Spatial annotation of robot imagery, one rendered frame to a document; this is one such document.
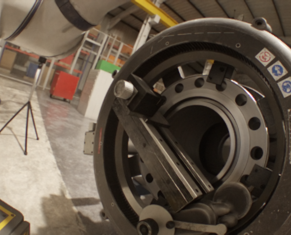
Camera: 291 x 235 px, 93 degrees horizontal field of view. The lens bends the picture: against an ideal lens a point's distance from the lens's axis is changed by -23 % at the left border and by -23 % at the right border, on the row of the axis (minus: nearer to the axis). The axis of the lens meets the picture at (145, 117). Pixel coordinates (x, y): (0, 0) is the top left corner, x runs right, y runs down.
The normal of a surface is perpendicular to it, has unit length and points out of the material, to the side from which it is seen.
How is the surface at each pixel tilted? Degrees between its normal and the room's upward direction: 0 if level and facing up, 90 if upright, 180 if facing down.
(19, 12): 109
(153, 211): 90
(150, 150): 90
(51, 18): 128
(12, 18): 119
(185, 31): 90
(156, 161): 90
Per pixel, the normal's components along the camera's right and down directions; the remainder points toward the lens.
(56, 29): 0.23, 0.90
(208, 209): -0.11, -0.73
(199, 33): -0.67, -0.20
